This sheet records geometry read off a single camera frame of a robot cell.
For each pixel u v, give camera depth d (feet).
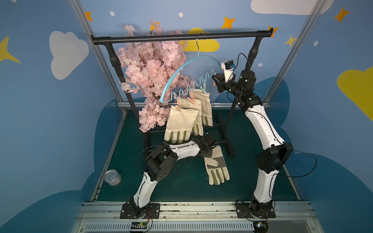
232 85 2.19
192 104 2.27
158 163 1.75
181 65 1.71
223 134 3.40
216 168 2.91
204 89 2.35
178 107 2.01
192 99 2.18
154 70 2.39
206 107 2.58
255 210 2.19
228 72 2.12
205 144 2.47
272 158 1.66
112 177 2.63
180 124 2.34
